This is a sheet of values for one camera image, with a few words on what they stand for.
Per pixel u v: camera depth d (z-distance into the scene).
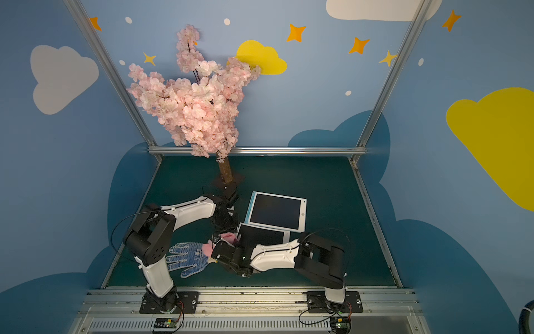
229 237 0.84
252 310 0.74
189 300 0.75
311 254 0.50
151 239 0.49
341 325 0.73
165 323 0.72
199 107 0.58
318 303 0.74
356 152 1.18
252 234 0.94
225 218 0.79
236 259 0.63
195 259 0.84
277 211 1.01
